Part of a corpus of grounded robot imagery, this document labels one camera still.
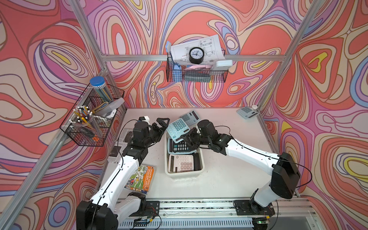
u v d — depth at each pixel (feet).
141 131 1.82
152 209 2.36
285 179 1.39
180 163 2.67
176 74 2.63
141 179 2.57
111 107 2.32
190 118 3.64
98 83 2.29
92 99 2.51
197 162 2.64
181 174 2.40
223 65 2.34
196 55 2.57
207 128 1.95
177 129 2.64
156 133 2.19
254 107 4.03
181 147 2.78
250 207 2.18
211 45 2.70
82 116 1.93
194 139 2.26
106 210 1.26
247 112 3.77
